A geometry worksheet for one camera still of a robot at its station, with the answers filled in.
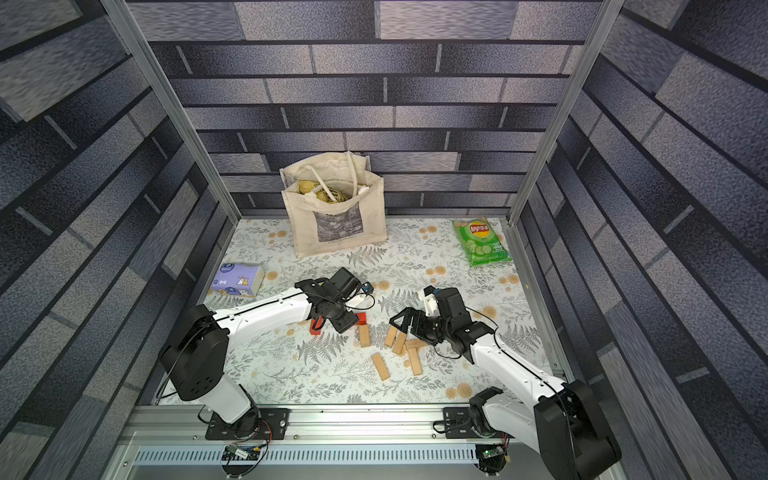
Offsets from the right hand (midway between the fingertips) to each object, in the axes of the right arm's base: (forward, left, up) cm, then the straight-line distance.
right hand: (399, 323), depth 83 cm
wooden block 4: (-8, -5, -8) cm, 12 cm away
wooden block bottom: (-9, +5, -8) cm, 14 cm away
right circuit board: (-28, -24, -12) cm, 39 cm away
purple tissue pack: (+15, +53, -1) cm, 55 cm away
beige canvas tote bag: (+33, +21, +17) cm, 42 cm away
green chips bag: (+34, -29, -4) cm, 45 cm away
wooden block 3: (-2, 0, -8) cm, 8 cm away
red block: (+5, +11, -7) cm, 14 cm away
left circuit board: (-30, +41, -9) cm, 52 cm away
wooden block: (-1, +10, -7) cm, 12 cm away
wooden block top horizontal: (-3, -5, -7) cm, 9 cm away
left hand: (+5, +15, -2) cm, 16 cm away
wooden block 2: (-1, +2, -7) cm, 8 cm away
